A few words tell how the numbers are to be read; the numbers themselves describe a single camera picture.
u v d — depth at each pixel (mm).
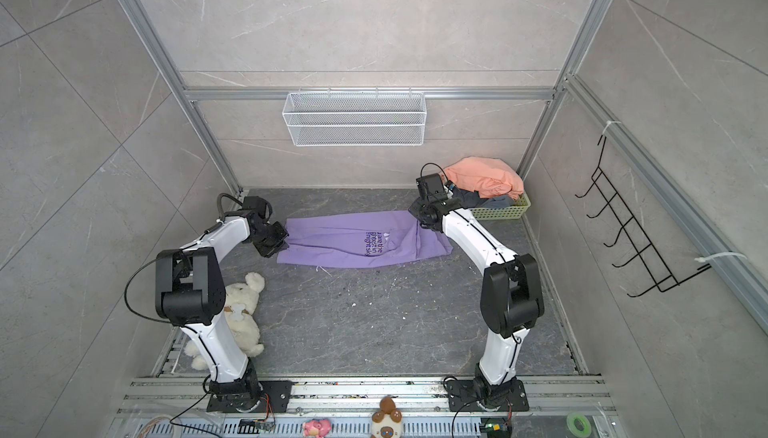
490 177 1091
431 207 661
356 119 1004
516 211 1070
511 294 488
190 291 511
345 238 1042
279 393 732
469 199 1158
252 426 724
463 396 730
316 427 672
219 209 720
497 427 702
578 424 700
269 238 837
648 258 630
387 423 676
